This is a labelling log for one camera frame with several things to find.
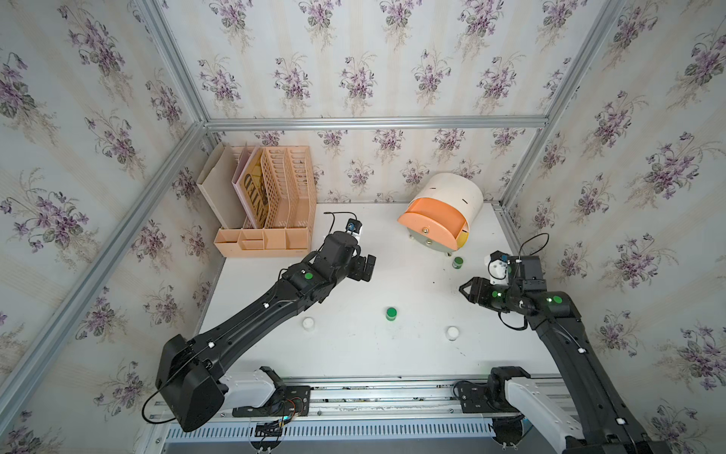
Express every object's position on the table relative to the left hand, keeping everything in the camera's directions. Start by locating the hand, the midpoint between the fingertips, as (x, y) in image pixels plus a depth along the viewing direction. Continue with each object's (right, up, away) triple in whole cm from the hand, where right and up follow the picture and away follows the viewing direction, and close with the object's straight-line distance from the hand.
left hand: (363, 254), depth 77 cm
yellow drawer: (+32, +4, +12) cm, 34 cm away
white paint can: (+27, -25, +7) cm, 37 cm away
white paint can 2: (-17, -22, +7) cm, 28 cm away
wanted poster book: (-38, +21, +15) cm, 46 cm away
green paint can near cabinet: (+33, -5, +21) cm, 40 cm away
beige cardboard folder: (-47, +21, +12) cm, 53 cm away
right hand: (+30, -10, 0) cm, 31 cm away
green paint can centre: (+9, -20, +9) cm, 23 cm away
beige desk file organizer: (-36, +22, +41) cm, 59 cm away
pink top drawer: (+25, +9, +13) cm, 30 cm away
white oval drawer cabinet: (+32, +21, +19) cm, 42 cm away
